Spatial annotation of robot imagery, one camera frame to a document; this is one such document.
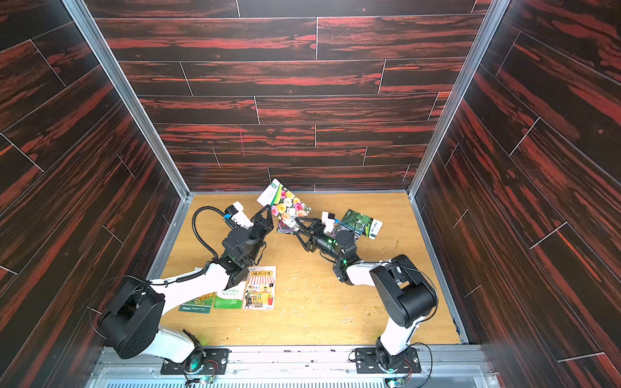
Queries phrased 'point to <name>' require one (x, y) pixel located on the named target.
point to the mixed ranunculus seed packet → (285, 204)
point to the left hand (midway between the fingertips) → (274, 206)
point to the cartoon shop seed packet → (259, 292)
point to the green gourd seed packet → (361, 225)
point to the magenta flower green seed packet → (232, 297)
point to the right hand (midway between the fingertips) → (298, 222)
